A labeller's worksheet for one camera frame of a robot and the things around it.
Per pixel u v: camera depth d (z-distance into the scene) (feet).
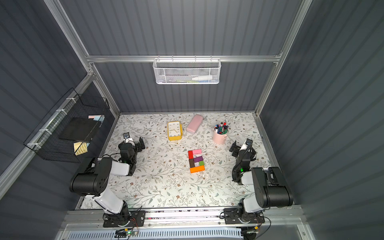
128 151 2.39
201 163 3.07
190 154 3.16
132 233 2.28
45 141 2.04
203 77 2.98
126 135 2.65
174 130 3.48
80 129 2.46
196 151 3.19
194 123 3.67
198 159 3.09
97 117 2.66
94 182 1.54
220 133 3.08
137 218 2.41
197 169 2.98
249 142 2.51
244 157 2.19
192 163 3.02
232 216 2.41
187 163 3.07
